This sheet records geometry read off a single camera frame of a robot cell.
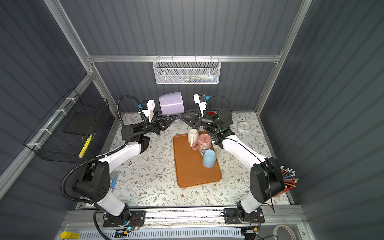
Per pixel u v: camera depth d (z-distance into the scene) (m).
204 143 0.89
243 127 1.08
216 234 0.70
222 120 0.56
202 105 0.60
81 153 0.66
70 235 0.64
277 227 0.70
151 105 0.57
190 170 0.90
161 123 0.61
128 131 0.58
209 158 0.85
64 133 0.72
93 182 0.46
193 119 0.61
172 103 0.56
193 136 0.96
